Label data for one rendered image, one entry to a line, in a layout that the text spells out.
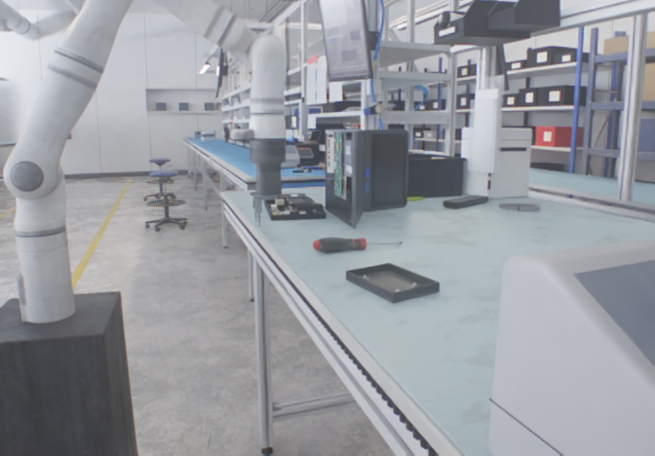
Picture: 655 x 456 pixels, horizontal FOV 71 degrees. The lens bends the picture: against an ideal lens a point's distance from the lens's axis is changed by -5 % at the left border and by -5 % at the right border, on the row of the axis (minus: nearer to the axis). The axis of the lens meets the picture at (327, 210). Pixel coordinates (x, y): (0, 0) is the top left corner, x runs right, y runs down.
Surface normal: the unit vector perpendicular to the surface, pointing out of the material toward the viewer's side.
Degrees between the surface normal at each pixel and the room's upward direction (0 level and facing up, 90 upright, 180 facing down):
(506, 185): 90
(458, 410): 0
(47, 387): 90
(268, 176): 70
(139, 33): 90
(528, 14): 90
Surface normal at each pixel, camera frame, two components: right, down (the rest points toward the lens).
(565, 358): -0.93, 0.07
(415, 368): 0.00, -0.98
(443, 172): 0.32, 0.17
